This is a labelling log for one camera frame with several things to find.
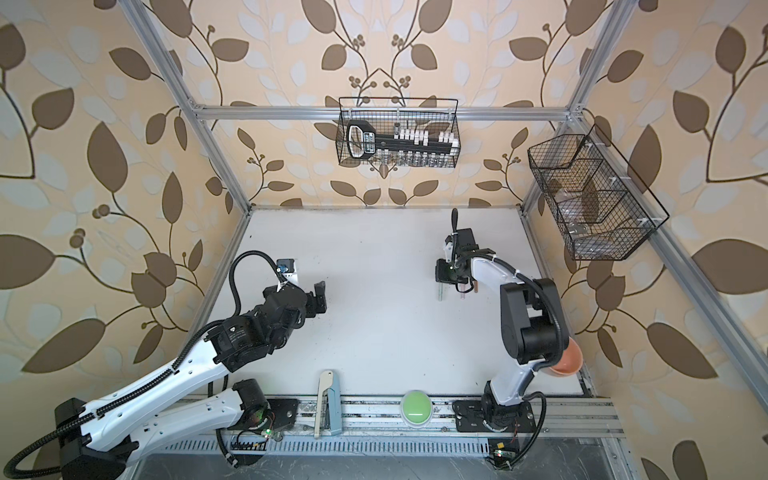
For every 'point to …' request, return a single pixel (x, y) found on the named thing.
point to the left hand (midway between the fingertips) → (311, 285)
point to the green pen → (440, 292)
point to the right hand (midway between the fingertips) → (439, 277)
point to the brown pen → (476, 286)
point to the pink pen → (462, 295)
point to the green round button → (416, 408)
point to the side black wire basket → (602, 208)
